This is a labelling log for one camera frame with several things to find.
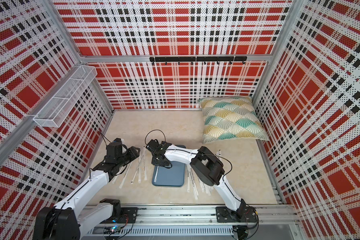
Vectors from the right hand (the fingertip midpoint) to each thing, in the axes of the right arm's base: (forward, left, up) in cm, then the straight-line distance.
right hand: (159, 162), depth 91 cm
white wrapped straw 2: (-15, -22, -1) cm, 27 cm away
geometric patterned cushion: (+23, -45, +15) cm, 53 cm away
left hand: (+4, +10, +8) cm, 13 cm away
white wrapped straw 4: (-13, -26, -1) cm, 29 cm away
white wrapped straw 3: (-13, -18, -2) cm, 22 cm away
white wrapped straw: (-1, +12, -1) cm, 12 cm away
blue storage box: (-9, -10, 0) cm, 13 cm away
